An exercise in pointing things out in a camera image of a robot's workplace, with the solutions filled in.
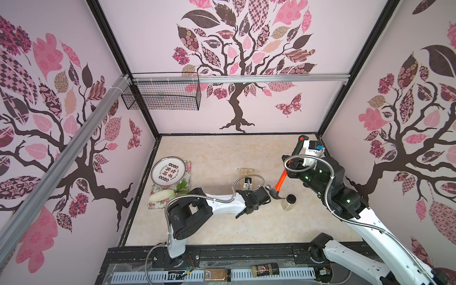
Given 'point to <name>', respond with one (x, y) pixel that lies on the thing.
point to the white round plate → (168, 171)
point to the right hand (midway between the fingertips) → (285, 155)
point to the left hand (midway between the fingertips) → (248, 202)
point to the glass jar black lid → (288, 203)
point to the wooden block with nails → (247, 173)
